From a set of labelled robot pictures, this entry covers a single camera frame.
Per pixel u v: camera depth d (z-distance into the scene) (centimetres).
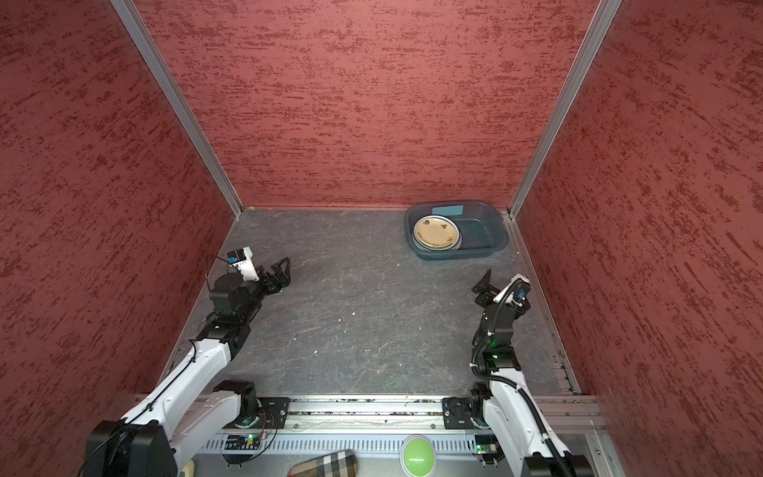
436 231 110
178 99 87
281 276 75
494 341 61
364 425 73
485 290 72
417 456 68
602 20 72
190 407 49
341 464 65
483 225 117
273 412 73
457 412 74
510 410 50
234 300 61
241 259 70
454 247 105
